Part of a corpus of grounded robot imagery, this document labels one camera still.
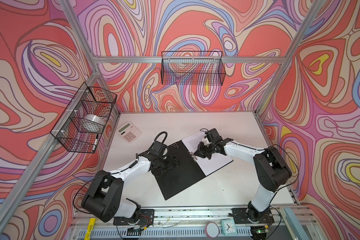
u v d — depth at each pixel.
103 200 0.42
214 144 0.73
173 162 0.78
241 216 0.73
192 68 0.96
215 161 0.94
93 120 0.73
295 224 0.68
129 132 1.05
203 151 0.82
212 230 0.66
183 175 0.87
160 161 0.73
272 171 0.48
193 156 0.94
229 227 0.69
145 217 0.73
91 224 0.70
